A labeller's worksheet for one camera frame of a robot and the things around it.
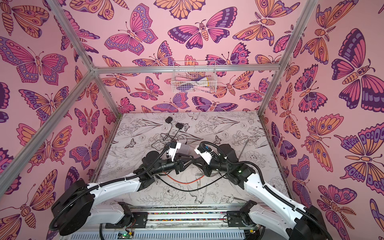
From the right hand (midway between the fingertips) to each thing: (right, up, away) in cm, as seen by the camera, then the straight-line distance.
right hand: (195, 158), depth 72 cm
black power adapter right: (-12, +17, +40) cm, 45 cm away
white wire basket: (-1, +48, +24) cm, 54 cm away
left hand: (0, 0, -3) cm, 3 cm away
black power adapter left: (-21, +21, +44) cm, 53 cm away
